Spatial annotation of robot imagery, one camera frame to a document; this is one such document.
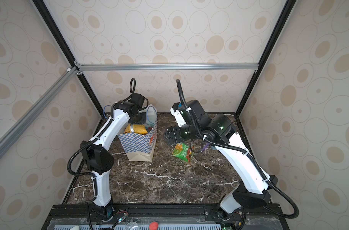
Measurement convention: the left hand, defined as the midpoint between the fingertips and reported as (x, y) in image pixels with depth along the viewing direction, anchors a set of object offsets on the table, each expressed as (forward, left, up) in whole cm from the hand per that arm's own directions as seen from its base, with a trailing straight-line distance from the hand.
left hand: (145, 118), depth 88 cm
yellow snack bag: (-11, +1, +4) cm, 12 cm away
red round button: (-53, -9, -17) cm, 56 cm away
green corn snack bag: (-12, -23, -18) cm, 32 cm away
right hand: (-22, -19, +16) cm, 33 cm away
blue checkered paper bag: (-17, +1, -6) cm, 18 cm away
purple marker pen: (-7, -39, -21) cm, 45 cm away
